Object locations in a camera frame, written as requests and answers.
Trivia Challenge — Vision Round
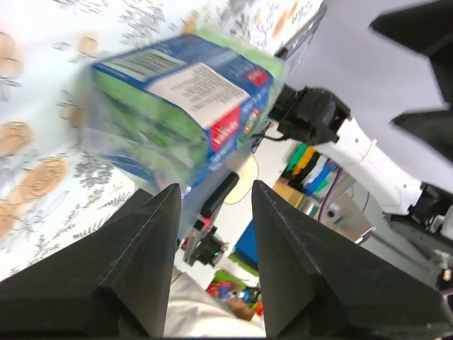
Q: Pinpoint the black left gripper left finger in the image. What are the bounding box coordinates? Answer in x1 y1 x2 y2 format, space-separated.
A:
1 184 181 337

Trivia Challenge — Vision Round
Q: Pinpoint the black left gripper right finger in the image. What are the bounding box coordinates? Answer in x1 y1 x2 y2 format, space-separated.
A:
251 181 452 337

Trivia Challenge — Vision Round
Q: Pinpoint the blue green sponge pack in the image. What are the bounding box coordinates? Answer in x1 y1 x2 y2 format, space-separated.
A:
82 30 287 191

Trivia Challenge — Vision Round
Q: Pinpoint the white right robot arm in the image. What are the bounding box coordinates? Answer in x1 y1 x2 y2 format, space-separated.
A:
270 1 452 230

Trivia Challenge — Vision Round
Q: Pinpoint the person in white shirt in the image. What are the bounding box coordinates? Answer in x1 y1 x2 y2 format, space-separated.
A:
164 267 266 338

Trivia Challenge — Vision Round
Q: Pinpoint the floral patterned table mat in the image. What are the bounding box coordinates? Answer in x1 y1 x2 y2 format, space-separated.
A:
1 1 321 278

